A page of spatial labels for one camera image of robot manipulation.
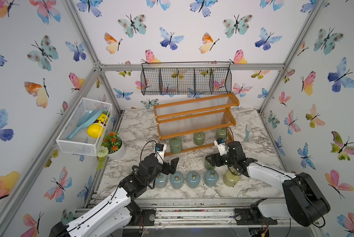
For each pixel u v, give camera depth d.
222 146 0.80
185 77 0.98
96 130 0.70
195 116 0.98
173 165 0.68
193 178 0.79
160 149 0.65
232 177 0.79
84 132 0.69
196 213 0.76
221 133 0.97
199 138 0.95
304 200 0.43
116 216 0.59
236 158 0.68
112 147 0.85
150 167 0.56
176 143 0.91
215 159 0.78
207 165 0.87
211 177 0.79
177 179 0.78
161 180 0.79
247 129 1.08
